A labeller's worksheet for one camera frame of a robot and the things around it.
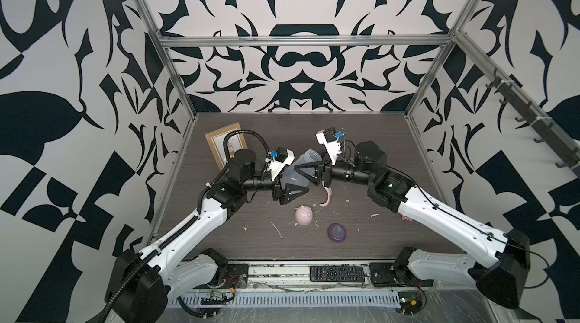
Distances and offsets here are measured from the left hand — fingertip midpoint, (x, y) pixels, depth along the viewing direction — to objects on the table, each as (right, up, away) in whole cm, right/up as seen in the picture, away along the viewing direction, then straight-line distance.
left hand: (302, 175), depth 69 cm
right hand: (-1, +4, -5) cm, 7 cm away
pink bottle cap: (+1, -17, +15) cm, 23 cm away
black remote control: (+10, -33, +5) cm, 35 cm away
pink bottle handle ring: (+12, -10, +20) cm, 25 cm away
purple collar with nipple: (+13, -22, +12) cm, 28 cm away
